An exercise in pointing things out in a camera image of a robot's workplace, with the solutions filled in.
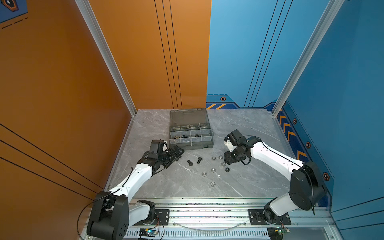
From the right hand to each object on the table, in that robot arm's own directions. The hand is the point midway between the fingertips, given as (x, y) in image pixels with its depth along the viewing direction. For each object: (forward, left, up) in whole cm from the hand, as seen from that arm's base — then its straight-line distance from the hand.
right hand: (227, 159), depth 86 cm
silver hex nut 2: (-3, +8, -7) cm, 11 cm away
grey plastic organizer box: (+26, +23, -3) cm, 35 cm away
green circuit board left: (-34, +40, -7) cm, 52 cm away
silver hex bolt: (0, +2, -5) cm, 6 cm away
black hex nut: (-3, 0, -7) cm, 8 cm away
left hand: (+3, +28, +3) cm, 28 cm away
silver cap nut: (+5, +3, -6) cm, 8 cm away
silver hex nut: (-6, +14, -6) cm, 16 cm away
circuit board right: (-33, -22, -8) cm, 41 cm away
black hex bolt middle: (0, +22, -6) cm, 23 cm away
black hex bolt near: (+4, +16, -7) cm, 18 cm away
